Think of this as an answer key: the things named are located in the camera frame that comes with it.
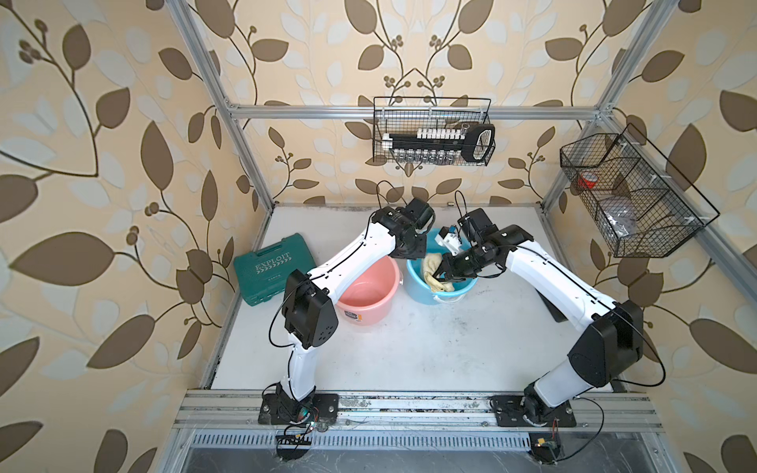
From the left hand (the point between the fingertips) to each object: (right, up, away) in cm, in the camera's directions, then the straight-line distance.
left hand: (411, 247), depth 84 cm
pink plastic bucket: (-11, -14, -8) cm, 19 cm away
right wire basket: (+57, +9, -10) cm, 58 cm away
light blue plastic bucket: (+1, -10, -7) cm, 12 cm away
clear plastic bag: (+52, +8, -11) cm, 54 cm away
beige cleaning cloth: (+5, -4, -5) cm, 8 cm away
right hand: (+6, -8, -5) cm, 11 cm away
